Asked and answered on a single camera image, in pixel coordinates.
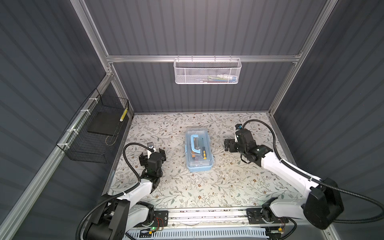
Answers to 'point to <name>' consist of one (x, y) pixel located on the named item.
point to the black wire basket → (89, 136)
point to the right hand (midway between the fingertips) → (233, 142)
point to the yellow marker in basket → (124, 114)
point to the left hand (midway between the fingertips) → (150, 152)
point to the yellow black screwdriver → (204, 155)
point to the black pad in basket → (105, 123)
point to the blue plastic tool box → (198, 150)
